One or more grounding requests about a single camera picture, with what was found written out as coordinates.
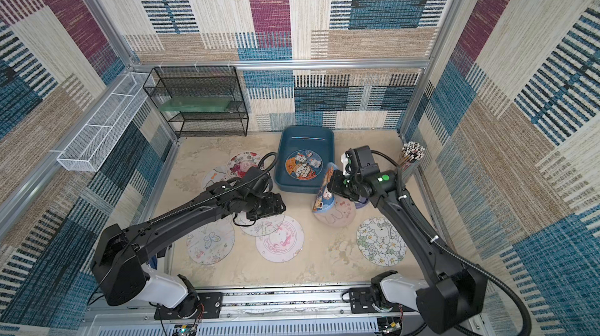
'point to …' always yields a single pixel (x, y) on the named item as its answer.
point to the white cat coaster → (213, 175)
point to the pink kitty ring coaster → (283, 244)
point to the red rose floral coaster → (237, 163)
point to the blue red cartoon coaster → (321, 203)
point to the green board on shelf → (195, 104)
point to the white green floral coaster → (380, 242)
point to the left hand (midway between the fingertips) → (283, 210)
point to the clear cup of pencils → (410, 155)
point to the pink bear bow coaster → (341, 212)
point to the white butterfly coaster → (212, 244)
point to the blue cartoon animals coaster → (304, 164)
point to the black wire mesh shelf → (201, 81)
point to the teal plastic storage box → (318, 138)
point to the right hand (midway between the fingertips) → (331, 191)
